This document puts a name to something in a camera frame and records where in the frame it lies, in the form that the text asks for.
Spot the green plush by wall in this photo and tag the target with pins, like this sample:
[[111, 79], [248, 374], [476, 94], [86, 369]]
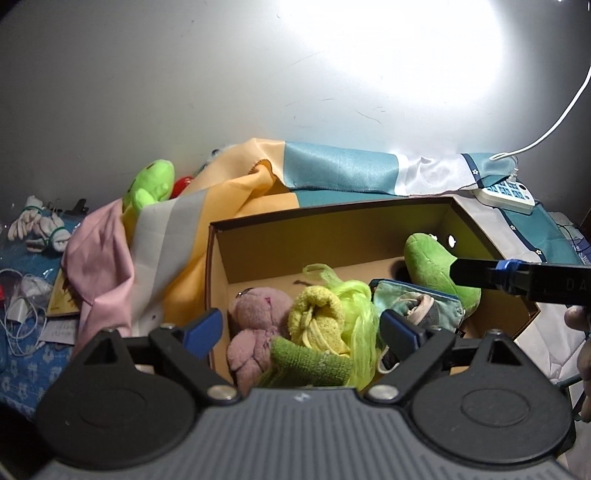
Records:
[[152, 184]]

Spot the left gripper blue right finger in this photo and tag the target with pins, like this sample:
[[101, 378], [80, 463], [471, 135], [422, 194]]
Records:
[[401, 336]]

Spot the red round toy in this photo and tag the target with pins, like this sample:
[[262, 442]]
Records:
[[180, 185]]

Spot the pink plush bear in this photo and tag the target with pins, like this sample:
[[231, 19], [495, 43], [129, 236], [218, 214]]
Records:
[[260, 314]]

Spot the brown cardboard box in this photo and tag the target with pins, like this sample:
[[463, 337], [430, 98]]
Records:
[[359, 241]]

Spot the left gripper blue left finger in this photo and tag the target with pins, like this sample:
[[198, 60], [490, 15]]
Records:
[[200, 336]]

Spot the person's right hand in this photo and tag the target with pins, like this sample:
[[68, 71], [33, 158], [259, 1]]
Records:
[[578, 318]]

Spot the green mesh bath pouf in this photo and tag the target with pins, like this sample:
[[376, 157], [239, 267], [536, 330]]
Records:
[[361, 321]]

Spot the pink cloth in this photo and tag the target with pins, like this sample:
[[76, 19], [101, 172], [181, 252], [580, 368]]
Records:
[[98, 265]]

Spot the teal grey cloth pouch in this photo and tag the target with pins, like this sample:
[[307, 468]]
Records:
[[426, 308]]

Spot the striped teal bed sheet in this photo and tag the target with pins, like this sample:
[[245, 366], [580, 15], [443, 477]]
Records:
[[260, 176]]

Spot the blue floral cloth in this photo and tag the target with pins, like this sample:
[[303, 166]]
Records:
[[34, 348]]

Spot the yellow green towel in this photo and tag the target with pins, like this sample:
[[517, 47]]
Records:
[[313, 353]]

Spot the green plush toy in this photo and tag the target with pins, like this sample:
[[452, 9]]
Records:
[[429, 264]]

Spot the white power strip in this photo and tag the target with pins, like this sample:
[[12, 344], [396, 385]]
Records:
[[509, 195]]

